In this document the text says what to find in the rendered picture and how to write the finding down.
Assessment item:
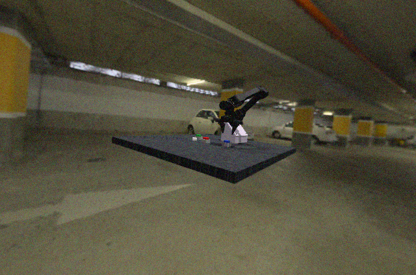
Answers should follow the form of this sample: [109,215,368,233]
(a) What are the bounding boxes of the red button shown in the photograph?
[201,137,211,144]

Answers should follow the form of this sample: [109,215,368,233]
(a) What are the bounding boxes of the blue button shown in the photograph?
[222,140,231,147]

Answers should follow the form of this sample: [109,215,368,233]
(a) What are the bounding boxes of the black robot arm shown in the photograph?
[219,85,268,122]

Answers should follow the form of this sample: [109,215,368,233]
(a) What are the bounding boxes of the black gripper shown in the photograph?
[215,111,243,135]

